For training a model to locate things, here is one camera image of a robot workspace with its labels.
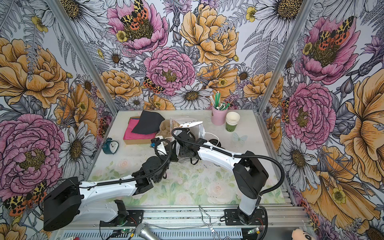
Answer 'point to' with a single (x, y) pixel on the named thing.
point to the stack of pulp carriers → (165, 127)
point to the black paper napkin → (149, 122)
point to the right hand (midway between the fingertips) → (187, 153)
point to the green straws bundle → (219, 106)
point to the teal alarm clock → (110, 146)
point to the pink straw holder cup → (219, 117)
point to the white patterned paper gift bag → (193, 123)
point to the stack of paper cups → (232, 118)
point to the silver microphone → (144, 232)
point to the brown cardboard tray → (135, 141)
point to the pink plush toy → (304, 233)
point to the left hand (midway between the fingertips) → (177, 144)
